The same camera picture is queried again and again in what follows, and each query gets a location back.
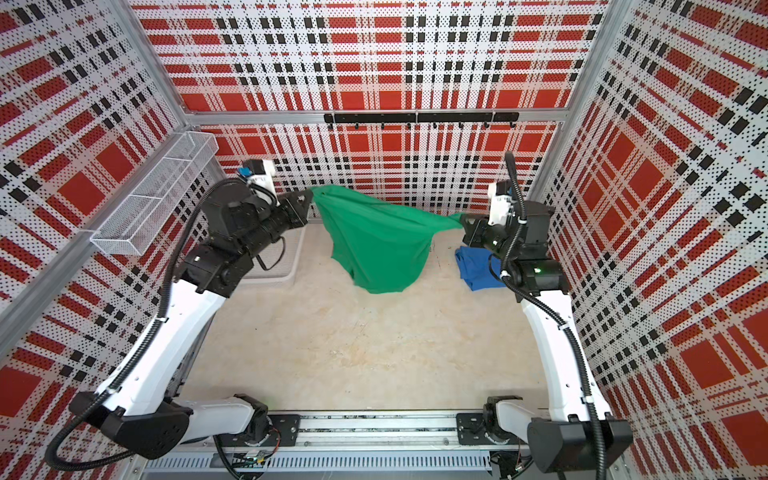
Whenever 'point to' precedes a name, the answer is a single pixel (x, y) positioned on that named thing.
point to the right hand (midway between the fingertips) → (464, 219)
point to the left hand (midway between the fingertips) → (311, 197)
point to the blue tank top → (480, 268)
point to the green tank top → (378, 247)
